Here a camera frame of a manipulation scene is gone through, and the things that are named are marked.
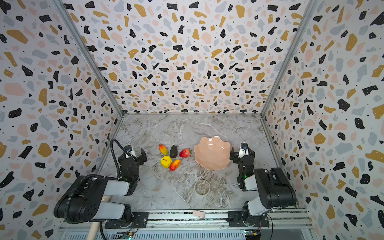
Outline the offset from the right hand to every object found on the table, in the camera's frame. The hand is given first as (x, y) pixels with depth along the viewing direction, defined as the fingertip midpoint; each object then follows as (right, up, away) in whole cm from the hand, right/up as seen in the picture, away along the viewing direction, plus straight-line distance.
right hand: (240, 145), depth 90 cm
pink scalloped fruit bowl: (-17, -7, +9) cm, 20 cm away
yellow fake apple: (-45, -10, -2) cm, 46 cm away
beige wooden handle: (-73, -37, -21) cm, 85 cm away
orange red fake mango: (-39, -12, 0) cm, 41 cm away
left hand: (-64, -2, -3) cm, 64 cm away
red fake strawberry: (-34, -6, +5) cm, 35 cm away
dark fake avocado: (-42, -5, +8) cm, 43 cm away
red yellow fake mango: (-49, -4, +7) cm, 49 cm away
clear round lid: (-23, -24, -4) cm, 33 cm away
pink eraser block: (-25, -33, -15) cm, 44 cm away
